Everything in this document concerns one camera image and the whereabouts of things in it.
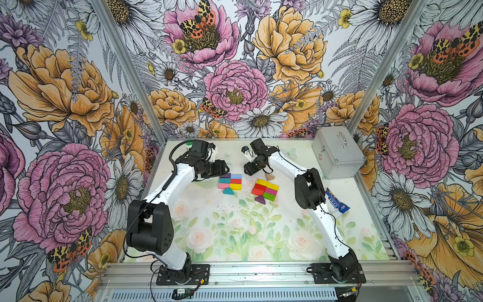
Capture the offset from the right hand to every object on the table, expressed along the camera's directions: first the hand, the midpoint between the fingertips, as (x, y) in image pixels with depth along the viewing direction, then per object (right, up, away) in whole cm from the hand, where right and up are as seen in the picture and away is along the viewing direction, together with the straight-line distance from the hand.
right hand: (251, 171), depth 106 cm
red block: (-8, -4, -4) cm, 10 cm away
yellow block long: (+6, -5, -6) cm, 10 cm away
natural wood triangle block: (+9, -2, -4) cm, 11 cm away
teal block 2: (-12, -9, -9) cm, 17 cm away
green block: (+9, -12, -10) cm, 18 cm away
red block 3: (+3, -9, -9) cm, 13 cm away
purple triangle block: (+4, -12, -12) cm, 18 cm away
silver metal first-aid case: (+43, +11, -12) cm, 46 cm away
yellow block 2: (+13, -8, -6) cm, 16 cm away
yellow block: (-8, -7, -7) cm, 13 cm away
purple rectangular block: (-13, -2, -3) cm, 14 cm away
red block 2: (+5, -7, -7) cm, 11 cm away
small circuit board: (-27, -44, -33) cm, 61 cm away
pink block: (-15, -7, -7) cm, 17 cm away
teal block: (-14, -4, -5) cm, 15 cm away
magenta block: (+10, -9, -9) cm, 16 cm away
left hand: (-14, 0, -19) cm, 23 cm away
